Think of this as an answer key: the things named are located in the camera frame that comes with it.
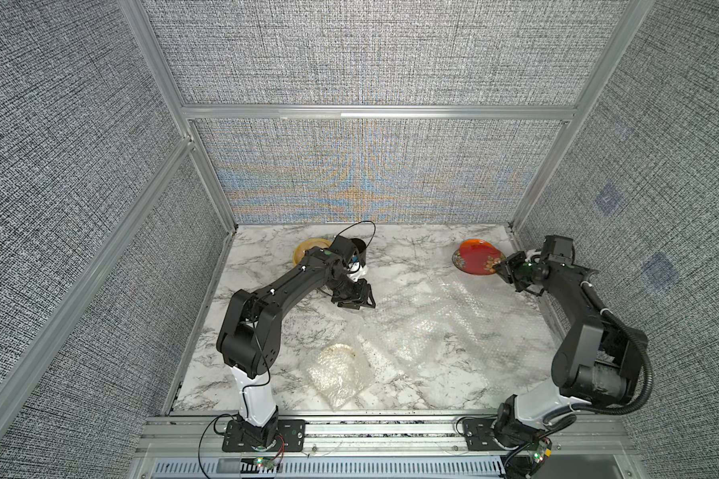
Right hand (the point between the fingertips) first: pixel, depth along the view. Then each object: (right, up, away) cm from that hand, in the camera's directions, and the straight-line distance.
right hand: (495, 255), depth 88 cm
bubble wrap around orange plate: (0, -16, +6) cm, 17 cm away
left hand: (-37, -14, -3) cm, 39 cm away
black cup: (-40, +3, +12) cm, 42 cm away
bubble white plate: (-46, -31, -10) cm, 56 cm away
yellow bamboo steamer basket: (-59, +4, +21) cm, 63 cm away
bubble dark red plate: (0, -27, 0) cm, 27 cm away
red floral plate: (-4, 0, +4) cm, 6 cm away
